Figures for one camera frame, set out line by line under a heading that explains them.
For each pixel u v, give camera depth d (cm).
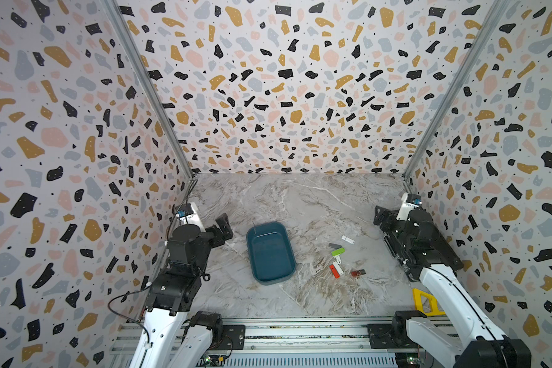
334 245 95
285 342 73
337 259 92
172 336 44
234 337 73
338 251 92
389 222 72
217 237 60
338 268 90
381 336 73
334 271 89
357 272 88
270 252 93
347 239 97
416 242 61
